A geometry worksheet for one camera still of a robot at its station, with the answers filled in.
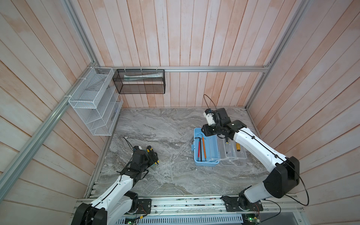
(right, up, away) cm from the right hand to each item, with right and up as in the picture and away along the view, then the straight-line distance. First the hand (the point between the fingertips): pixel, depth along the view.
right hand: (203, 128), depth 83 cm
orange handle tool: (+3, -14, +12) cm, 19 cm away
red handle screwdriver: (-1, -16, +12) cm, 20 cm away
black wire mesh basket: (-44, +35, +21) cm, 60 cm away
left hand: (-32, -20, +4) cm, 38 cm away
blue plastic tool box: (+8, -17, +13) cm, 23 cm away
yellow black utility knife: (-30, -15, -4) cm, 34 cm away
